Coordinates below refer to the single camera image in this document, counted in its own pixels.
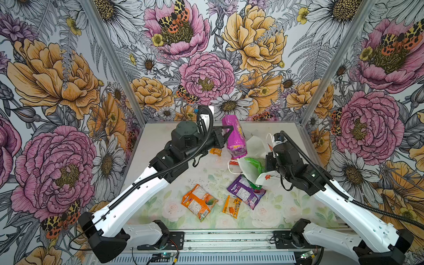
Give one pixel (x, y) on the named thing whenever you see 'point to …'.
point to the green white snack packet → (255, 186)
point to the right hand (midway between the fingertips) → (268, 158)
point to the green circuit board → (162, 256)
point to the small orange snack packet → (216, 150)
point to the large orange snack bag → (199, 202)
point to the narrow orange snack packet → (231, 205)
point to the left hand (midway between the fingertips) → (232, 133)
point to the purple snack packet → (241, 187)
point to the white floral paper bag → (256, 148)
